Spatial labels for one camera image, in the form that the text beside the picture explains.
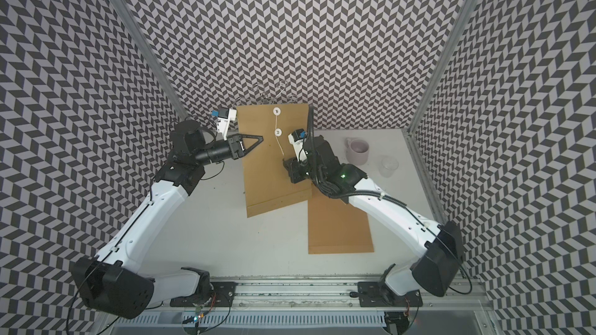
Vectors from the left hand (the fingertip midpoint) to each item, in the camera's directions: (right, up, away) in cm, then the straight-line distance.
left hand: (262, 142), depth 67 cm
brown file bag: (+1, -13, +3) cm, 13 cm away
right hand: (+7, -8, +6) cm, 12 cm away
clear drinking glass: (+47, -9, +32) cm, 58 cm away
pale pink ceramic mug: (+35, -2, +37) cm, 51 cm away
